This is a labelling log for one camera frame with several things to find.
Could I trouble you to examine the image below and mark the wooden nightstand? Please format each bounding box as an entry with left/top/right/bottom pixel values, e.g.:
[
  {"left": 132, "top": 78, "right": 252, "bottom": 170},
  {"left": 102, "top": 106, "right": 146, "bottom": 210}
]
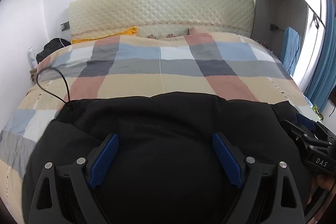
[{"left": 30, "top": 68, "right": 38, "bottom": 84}]

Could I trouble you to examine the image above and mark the white spray bottle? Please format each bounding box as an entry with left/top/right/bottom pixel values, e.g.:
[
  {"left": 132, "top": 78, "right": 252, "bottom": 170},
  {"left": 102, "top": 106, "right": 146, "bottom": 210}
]
[{"left": 28, "top": 47, "right": 38, "bottom": 69}]

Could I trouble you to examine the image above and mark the green white package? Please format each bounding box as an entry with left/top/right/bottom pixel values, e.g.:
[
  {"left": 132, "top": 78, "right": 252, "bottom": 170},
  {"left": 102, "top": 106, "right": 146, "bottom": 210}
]
[{"left": 312, "top": 105, "right": 323, "bottom": 121}]

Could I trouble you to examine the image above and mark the yellow pillow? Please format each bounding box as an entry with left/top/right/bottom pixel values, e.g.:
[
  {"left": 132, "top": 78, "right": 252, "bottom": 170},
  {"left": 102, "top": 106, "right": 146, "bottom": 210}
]
[{"left": 71, "top": 26, "right": 140, "bottom": 45}]

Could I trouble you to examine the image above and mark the dark plaid hanging cloth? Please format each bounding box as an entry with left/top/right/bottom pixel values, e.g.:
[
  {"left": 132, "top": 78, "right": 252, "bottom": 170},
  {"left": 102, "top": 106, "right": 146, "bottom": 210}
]
[{"left": 328, "top": 85, "right": 336, "bottom": 116}]

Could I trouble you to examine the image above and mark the blue curtain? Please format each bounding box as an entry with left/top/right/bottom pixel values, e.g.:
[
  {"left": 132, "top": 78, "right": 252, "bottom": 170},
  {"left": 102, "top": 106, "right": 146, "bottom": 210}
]
[{"left": 305, "top": 0, "right": 335, "bottom": 111}]

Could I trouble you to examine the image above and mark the black clothes hanger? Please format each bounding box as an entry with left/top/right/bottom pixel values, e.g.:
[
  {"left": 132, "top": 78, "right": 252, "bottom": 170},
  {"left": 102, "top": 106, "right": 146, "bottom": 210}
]
[{"left": 312, "top": 13, "right": 319, "bottom": 29}]

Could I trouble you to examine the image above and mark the grey tall wardrobe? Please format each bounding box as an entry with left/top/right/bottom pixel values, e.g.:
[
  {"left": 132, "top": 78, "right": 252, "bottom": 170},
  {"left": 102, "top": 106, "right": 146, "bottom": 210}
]
[{"left": 250, "top": 0, "right": 329, "bottom": 87}]

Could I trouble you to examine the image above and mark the floral cream pillow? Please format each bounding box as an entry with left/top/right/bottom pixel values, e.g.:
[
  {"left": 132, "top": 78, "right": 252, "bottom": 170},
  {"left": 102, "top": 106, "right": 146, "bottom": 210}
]
[{"left": 137, "top": 24, "right": 189, "bottom": 39}]

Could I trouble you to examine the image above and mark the plaid patchwork quilt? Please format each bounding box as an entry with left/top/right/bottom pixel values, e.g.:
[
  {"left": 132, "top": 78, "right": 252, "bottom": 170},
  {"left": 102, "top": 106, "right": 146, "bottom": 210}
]
[{"left": 1, "top": 32, "right": 316, "bottom": 223}]

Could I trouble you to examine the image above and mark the black puffer jacket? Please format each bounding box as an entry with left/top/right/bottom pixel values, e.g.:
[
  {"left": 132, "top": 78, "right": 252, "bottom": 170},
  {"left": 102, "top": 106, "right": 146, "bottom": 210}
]
[{"left": 22, "top": 92, "right": 313, "bottom": 223}]

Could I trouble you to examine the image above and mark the blue towel on chair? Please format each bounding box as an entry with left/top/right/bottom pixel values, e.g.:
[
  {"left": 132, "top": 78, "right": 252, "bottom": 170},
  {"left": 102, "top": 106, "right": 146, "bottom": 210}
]
[{"left": 280, "top": 27, "right": 302, "bottom": 76}]

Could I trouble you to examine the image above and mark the wall power socket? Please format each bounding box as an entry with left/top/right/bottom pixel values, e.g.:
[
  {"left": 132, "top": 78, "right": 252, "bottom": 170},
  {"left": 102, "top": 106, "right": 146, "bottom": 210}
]
[{"left": 60, "top": 22, "right": 70, "bottom": 31}]

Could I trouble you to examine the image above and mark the black cable on bed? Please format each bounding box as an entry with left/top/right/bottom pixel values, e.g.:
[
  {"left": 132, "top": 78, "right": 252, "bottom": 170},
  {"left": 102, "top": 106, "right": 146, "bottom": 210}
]
[{"left": 36, "top": 67, "right": 72, "bottom": 106}]

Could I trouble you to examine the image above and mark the cream quilted headboard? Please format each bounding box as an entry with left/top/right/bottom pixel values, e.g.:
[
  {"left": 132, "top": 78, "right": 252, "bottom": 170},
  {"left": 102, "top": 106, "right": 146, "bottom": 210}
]
[{"left": 68, "top": 0, "right": 255, "bottom": 39}]

